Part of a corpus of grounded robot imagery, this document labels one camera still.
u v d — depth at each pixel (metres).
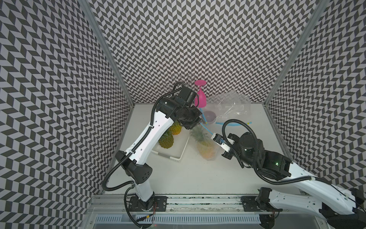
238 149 0.47
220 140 0.51
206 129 0.67
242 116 0.99
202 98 0.91
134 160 0.42
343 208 0.39
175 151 0.91
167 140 0.87
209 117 1.03
